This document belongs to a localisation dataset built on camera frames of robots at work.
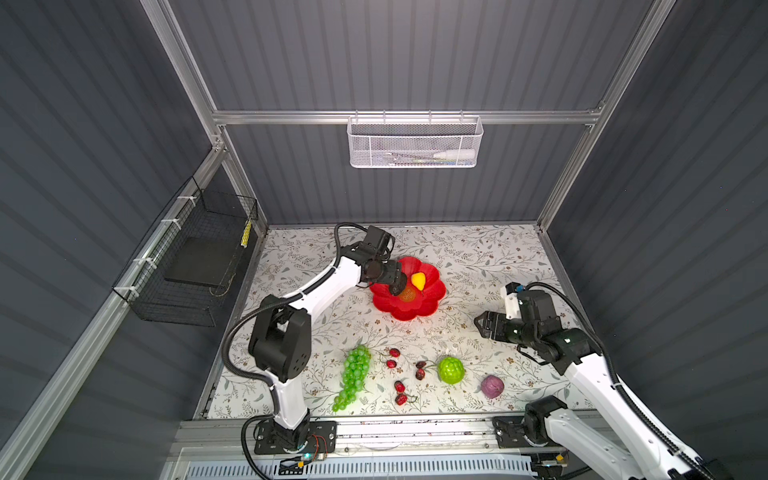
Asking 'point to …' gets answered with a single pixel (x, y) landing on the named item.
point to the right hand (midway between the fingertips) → (490, 324)
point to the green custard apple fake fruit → (451, 370)
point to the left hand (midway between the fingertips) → (390, 273)
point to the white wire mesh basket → (408, 142)
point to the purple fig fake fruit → (492, 386)
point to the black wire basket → (201, 213)
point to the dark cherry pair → (420, 372)
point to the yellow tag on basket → (246, 234)
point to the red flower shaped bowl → (413, 302)
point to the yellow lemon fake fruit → (418, 279)
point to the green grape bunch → (354, 372)
